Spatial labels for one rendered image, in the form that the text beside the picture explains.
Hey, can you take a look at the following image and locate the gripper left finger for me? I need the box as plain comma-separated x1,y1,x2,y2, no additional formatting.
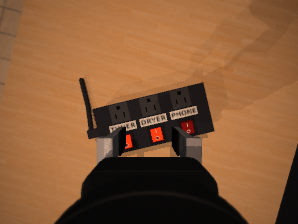
97,127,126,164

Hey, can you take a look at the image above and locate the black power strip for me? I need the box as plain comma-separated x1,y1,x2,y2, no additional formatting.
79,78,215,153

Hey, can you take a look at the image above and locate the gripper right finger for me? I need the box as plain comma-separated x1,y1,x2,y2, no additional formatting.
172,127,202,164

